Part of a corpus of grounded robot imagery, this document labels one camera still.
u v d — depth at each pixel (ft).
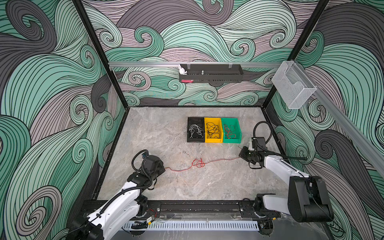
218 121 3.41
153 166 2.20
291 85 2.62
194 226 2.49
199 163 2.82
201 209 2.44
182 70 2.80
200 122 3.70
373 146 1.71
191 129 3.42
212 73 3.12
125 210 1.85
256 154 2.20
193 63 3.10
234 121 3.44
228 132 3.40
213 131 3.41
